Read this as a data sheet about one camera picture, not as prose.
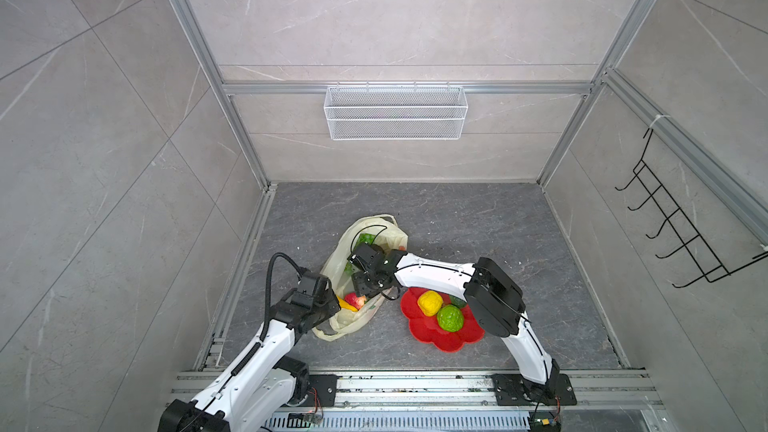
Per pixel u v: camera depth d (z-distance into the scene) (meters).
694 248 0.65
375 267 0.70
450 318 0.80
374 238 0.98
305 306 0.63
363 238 0.99
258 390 0.56
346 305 0.85
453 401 0.73
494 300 0.52
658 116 0.70
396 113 1.01
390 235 0.93
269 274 0.62
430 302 0.82
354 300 0.84
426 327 0.84
